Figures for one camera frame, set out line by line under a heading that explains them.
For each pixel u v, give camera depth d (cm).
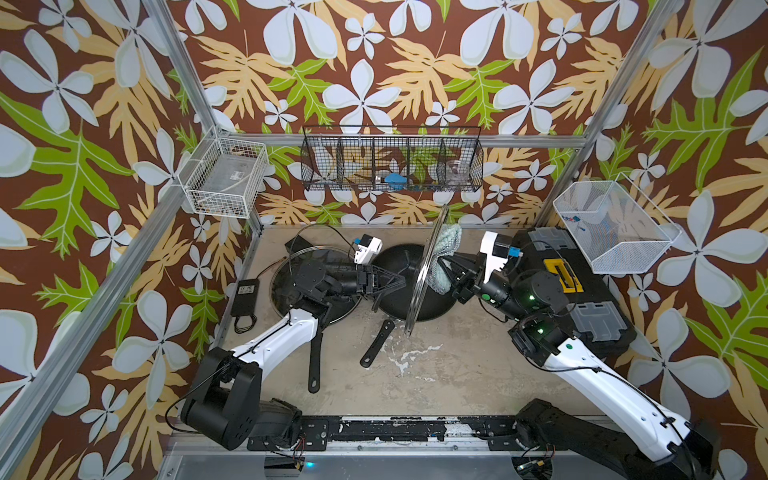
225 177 86
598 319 75
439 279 58
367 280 61
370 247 66
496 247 49
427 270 50
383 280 63
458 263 55
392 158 99
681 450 38
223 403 42
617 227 82
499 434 74
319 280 57
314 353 78
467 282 54
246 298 99
